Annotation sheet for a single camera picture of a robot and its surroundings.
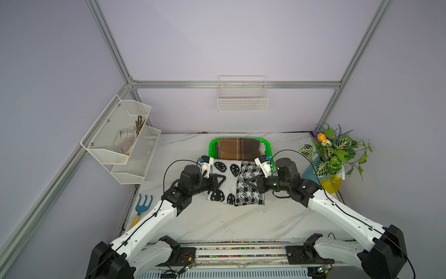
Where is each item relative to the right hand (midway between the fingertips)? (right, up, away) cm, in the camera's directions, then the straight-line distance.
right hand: (248, 183), depth 75 cm
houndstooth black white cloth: (-2, -4, -4) cm, 6 cm away
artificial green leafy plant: (+32, +15, -7) cm, 37 cm away
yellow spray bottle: (+50, -4, +21) cm, 54 cm away
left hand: (-11, +2, +1) cm, 11 cm away
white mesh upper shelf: (-62, +20, +1) cm, 65 cm away
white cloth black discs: (-10, -3, -1) cm, 10 cm away
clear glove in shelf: (-56, +19, +2) cm, 59 cm away
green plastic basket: (-18, +17, +29) cm, 38 cm away
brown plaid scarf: (-4, +15, +24) cm, 28 cm away
